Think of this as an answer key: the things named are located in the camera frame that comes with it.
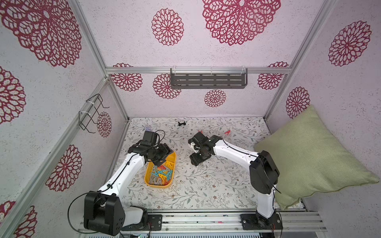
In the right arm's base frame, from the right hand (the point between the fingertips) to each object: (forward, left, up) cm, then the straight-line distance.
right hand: (194, 159), depth 88 cm
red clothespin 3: (-13, +16, -5) cm, 21 cm away
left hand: (-2, +13, +7) cm, 15 cm away
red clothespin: (+28, -25, -9) cm, 39 cm away
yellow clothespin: (-1, +15, -5) cm, 16 cm away
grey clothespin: (-12, +22, -5) cm, 26 cm away
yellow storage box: (-9, +19, -5) cm, 22 cm away
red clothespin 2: (+28, -5, -9) cm, 30 cm away
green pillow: (-9, -53, +18) cm, 56 cm away
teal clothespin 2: (-8, +15, -5) cm, 18 cm away
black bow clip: (+35, +12, -7) cm, 38 cm away
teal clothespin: (-6, +20, -5) cm, 21 cm away
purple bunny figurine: (+25, +34, -2) cm, 42 cm away
